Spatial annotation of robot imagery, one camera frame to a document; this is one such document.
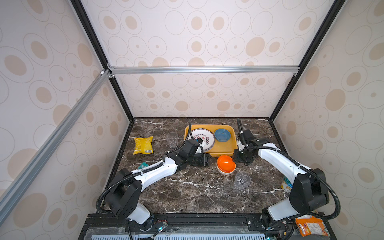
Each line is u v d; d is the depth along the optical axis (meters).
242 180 0.87
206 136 1.06
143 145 1.01
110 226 0.73
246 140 0.67
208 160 0.73
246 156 0.72
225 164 0.89
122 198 0.43
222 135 1.07
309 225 0.71
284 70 0.91
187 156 0.65
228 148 1.02
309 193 0.43
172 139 1.05
